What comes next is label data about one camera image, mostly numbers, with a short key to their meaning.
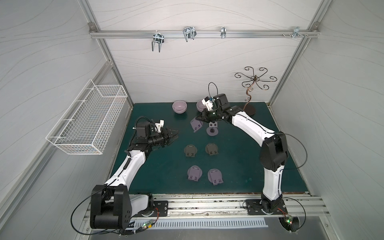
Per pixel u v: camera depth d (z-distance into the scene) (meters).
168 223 0.70
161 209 0.74
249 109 1.14
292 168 0.89
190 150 0.93
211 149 0.96
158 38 0.78
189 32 0.77
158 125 0.76
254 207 0.73
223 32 0.78
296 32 0.76
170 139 0.72
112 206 0.39
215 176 0.84
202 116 0.76
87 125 0.69
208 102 0.82
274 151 0.51
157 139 0.70
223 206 0.76
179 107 1.15
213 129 1.04
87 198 0.38
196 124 0.85
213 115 0.75
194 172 0.85
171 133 0.72
